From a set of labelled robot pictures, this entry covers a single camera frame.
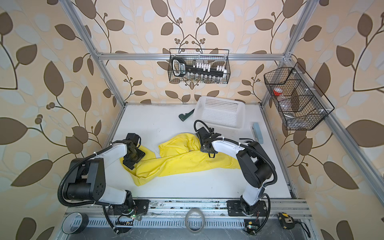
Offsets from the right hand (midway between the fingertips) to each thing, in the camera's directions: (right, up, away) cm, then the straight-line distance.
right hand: (208, 149), depth 93 cm
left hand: (-42, -5, -2) cm, 42 cm away
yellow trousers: (-19, -2, -2) cm, 19 cm away
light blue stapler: (+33, +10, +5) cm, 35 cm away
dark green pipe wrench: (-17, +20, +19) cm, 32 cm away
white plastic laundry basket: (+12, +23, +23) cm, 34 cm away
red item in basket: (+37, +34, -12) cm, 52 cm away
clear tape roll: (-5, -26, -22) cm, 35 cm away
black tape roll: (-66, -31, -22) cm, 76 cm away
